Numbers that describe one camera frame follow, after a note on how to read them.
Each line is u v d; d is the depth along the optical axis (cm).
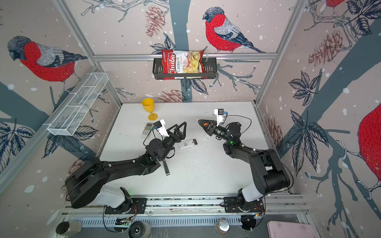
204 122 78
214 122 75
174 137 68
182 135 68
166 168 86
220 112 73
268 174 45
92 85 88
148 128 104
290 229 66
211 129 73
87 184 42
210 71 93
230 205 73
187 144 95
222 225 59
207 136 74
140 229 59
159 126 68
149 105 100
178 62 87
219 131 73
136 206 73
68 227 61
